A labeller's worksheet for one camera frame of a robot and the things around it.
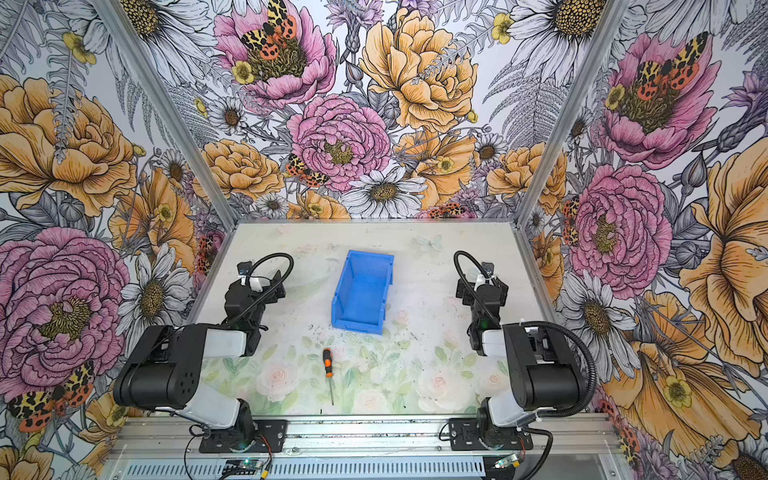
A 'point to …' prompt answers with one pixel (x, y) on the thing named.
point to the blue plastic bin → (361, 291)
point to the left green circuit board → (241, 466)
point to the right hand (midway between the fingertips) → (480, 284)
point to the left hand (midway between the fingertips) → (265, 280)
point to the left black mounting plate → (270, 436)
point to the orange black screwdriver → (328, 362)
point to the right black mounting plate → (465, 435)
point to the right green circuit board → (505, 461)
